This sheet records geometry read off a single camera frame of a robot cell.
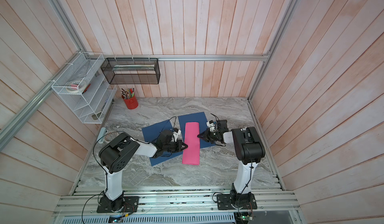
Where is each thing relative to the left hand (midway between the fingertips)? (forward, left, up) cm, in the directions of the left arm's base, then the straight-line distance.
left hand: (187, 148), depth 94 cm
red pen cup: (+33, +42, +10) cm, 55 cm away
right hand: (+9, -7, +1) cm, 12 cm away
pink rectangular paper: (-5, -2, 0) cm, 5 cm away
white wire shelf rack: (+11, +51, +29) cm, 60 cm away
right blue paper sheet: (+27, -9, -3) cm, 28 cm away
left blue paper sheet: (+12, +25, -1) cm, 28 cm away
